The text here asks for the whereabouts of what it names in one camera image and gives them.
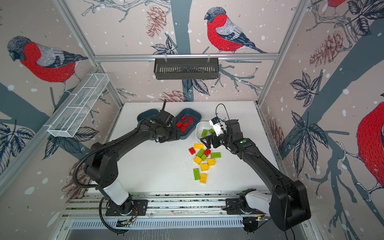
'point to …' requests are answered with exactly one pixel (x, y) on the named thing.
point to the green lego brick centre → (200, 153)
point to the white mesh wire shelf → (67, 123)
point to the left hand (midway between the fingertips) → (175, 137)
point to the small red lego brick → (183, 118)
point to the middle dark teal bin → (188, 112)
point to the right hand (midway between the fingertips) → (206, 137)
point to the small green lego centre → (203, 157)
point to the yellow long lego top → (198, 146)
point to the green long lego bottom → (196, 174)
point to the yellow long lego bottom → (203, 178)
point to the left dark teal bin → (147, 113)
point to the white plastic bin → (201, 125)
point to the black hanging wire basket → (182, 70)
